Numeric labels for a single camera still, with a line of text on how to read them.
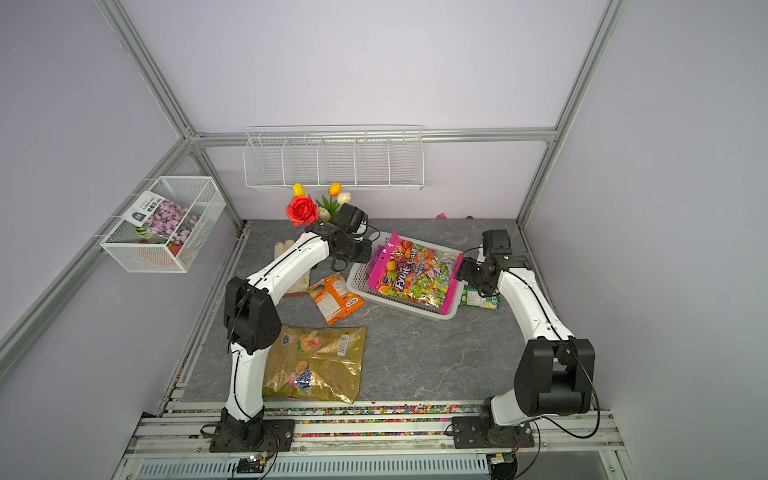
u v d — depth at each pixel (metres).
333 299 0.96
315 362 0.81
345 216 0.74
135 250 0.74
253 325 0.54
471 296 0.96
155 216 0.73
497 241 0.68
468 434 0.74
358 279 0.95
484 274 0.64
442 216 1.23
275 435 0.72
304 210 0.72
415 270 0.92
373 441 0.74
